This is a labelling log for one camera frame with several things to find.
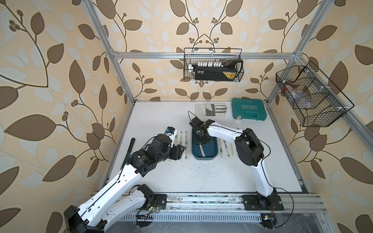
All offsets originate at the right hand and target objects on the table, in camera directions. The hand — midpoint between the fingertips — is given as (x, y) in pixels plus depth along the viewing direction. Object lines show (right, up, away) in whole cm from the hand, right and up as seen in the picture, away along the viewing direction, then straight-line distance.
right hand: (199, 142), depth 97 cm
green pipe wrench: (-45, -1, -1) cm, 45 cm away
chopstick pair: (-9, -1, -1) cm, 9 cm away
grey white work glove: (+10, +23, +18) cm, 31 cm away
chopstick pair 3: (-16, +1, +1) cm, 16 cm away
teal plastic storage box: (+7, -4, -5) cm, 9 cm away
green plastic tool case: (+39, +23, +12) cm, 47 cm away
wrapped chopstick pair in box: (+2, -5, -4) cm, 7 cm away
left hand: (-11, +2, -25) cm, 27 cm away
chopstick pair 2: (-12, +3, +2) cm, 13 cm away
